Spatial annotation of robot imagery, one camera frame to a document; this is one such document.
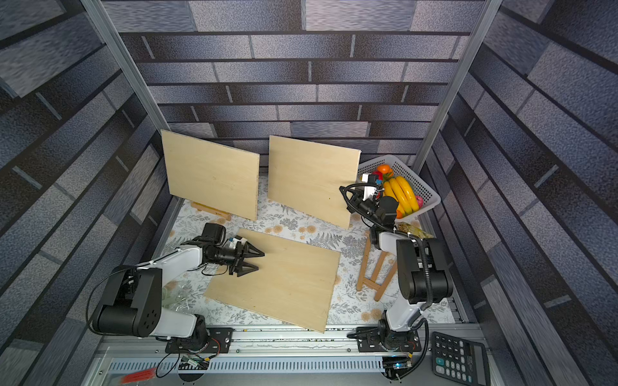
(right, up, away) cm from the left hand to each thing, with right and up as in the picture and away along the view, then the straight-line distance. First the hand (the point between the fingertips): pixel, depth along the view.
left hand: (260, 259), depth 82 cm
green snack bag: (+61, +8, +16) cm, 63 cm away
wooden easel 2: (+40, -9, +2) cm, 41 cm away
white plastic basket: (+70, +21, +20) cm, 76 cm away
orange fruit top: (+52, +35, +28) cm, 69 cm away
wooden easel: (-19, +14, +18) cm, 29 cm away
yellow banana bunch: (+56, +25, +19) cm, 64 cm away
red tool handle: (-33, -31, -13) cm, 47 cm away
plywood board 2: (+11, -9, +3) cm, 15 cm away
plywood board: (-20, +30, +11) cm, 38 cm away
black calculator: (+62, -27, -13) cm, 69 cm away
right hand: (+29, +26, +3) cm, 39 cm away
